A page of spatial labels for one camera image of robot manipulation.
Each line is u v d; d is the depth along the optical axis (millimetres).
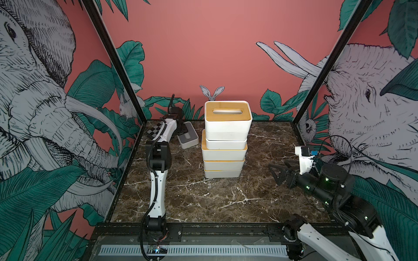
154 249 696
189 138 1087
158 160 661
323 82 959
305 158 505
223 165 799
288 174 517
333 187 409
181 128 971
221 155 751
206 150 711
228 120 572
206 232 749
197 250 701
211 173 888
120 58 884
